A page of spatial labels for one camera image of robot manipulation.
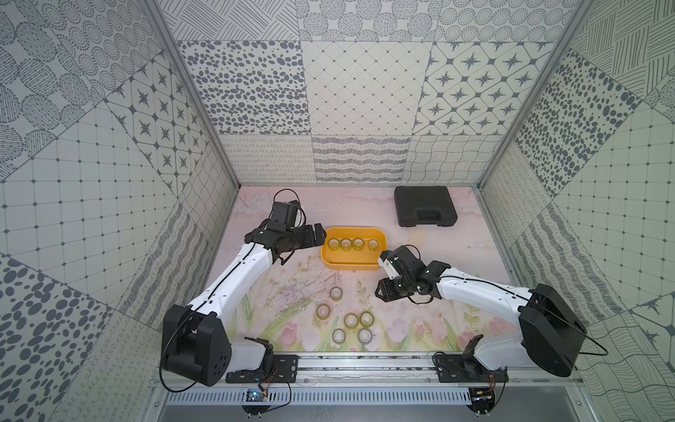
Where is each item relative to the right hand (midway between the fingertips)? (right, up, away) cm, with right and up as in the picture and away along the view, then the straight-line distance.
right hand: (382, 295), depth 83 cm
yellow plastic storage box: (-9, +13, +17) cm, 23 cm away
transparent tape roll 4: (-2, +14, +17) cm, 22 cm away
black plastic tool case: (+20, +30, +24) cm, 43 cm away
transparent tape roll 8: (-10, -8, 0) cm, 13 cm away
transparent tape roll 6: (-5, -8, 0) cm, 9 cm away
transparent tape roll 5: (-15, -1, +5) cm, 16 cm away
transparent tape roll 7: (-20, -6, +2) cm, 21 cm away
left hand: (-23, +21, 0) cm, 31 cm away
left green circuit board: (-37, -24, -12) cm, 46 cm away
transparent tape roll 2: (-12, +14, +17) cm, 25 cm away
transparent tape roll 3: (-7, +14, +17) cm, 24 cm away
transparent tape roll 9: (-14, -11, -4) cm, 19 cm away
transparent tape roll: (-17, +15, +16) cm, 28 cm away
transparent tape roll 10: (-6, -12, -3) cm, 13 cm away
